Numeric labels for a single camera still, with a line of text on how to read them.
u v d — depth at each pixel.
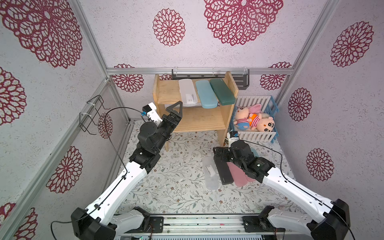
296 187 0.45
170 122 0.55
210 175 0.90
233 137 0.66
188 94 0.71
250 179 0.54
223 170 0.90
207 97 0.70
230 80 0.76
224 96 0.72
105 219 0.38
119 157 0.44
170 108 0.55
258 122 1.03
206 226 0.74
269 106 1.16
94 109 0.78
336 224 0.37
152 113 0.57
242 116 1.04
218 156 0.69
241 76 0.95
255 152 1.00
